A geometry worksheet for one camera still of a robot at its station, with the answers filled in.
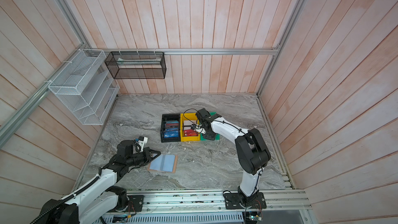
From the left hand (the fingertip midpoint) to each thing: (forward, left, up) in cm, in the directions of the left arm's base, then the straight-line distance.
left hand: (160, 155), depth 82 cm
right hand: (+17, -30, -2) cm, 34 cm away
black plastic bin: (+20, -3, -5) cm, 21 cm away
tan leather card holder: (-2, -1, -7) cm, 7 cm away
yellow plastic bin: (+16, -15, +13) cm, 26 cm away
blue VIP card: (+15, -4, -5) cm, 16 cm away
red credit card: (+17, -16, -5) cm, 23 cm away
